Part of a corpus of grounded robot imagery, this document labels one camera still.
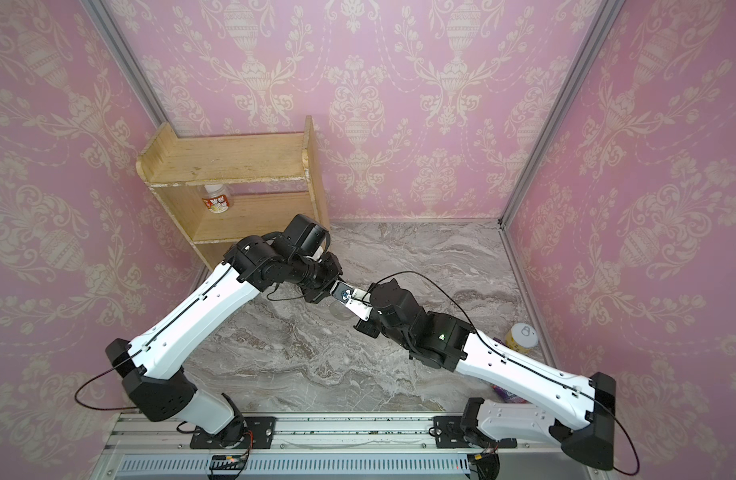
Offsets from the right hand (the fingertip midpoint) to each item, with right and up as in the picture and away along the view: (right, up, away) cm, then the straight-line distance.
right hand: (357, 292), depth 68 cm
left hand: (-1, +1, 0) cm, 2 cm away
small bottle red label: (-44, +25, +23) cm, 56 cm away
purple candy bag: (+39, -29, +10) cm, 49 cm away
